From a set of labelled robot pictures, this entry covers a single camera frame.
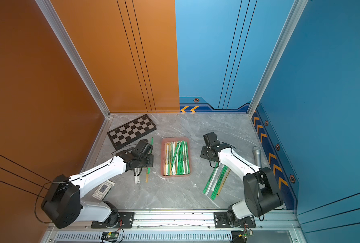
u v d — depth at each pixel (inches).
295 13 28.1
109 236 28.4
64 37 31.1
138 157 24.9
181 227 28.5
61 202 16.3
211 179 34.1
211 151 25.4
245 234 27.4
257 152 37.0
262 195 16.8
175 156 37.1
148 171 33.3
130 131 41.5
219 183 33.4
